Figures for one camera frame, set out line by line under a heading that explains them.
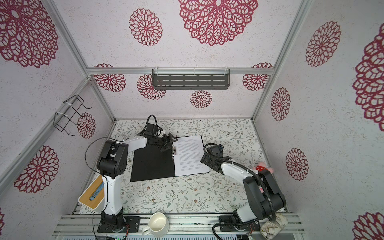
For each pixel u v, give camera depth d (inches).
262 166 34.9
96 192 31.9
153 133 34.1
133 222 29.2
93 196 31.2
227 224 29.9
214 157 27.6
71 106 30.8
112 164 22.2
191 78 36.5
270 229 27.2
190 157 38.8
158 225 29.3
